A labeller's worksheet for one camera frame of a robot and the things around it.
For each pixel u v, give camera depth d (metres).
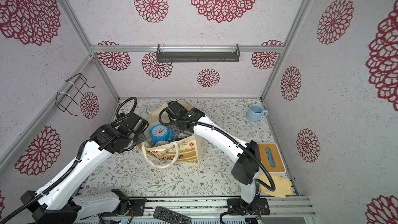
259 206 0.73
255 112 1.06
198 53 0.93
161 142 0.83
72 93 0.79
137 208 0.74
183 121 0.54
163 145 0.65
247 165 0.44
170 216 0.70
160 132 0.88
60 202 0.37
